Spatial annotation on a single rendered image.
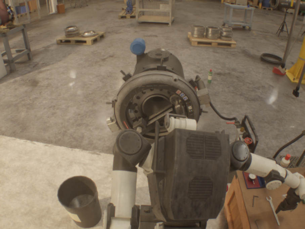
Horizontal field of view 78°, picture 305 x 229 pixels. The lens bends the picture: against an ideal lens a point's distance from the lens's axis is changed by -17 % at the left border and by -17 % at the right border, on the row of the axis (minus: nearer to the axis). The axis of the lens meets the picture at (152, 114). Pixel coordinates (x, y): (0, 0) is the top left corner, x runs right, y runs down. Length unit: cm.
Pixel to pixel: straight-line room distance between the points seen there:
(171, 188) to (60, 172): 184
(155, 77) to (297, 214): 145
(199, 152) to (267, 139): 228
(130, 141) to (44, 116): 265
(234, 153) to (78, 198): 144
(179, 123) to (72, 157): 178
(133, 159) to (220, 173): 29
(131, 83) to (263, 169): 120
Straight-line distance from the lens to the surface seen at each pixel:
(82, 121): 299
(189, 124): 92
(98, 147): 256
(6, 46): 523
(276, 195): 172
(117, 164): 79
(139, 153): 75
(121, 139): 74
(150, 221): 174
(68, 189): 190
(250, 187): 168
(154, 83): 176
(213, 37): 599
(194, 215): 74
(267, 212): 161
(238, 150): 91
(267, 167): 105
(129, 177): 78
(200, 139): 72
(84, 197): 198
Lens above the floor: 173
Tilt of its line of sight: 36 degrees down
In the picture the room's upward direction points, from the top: straight up
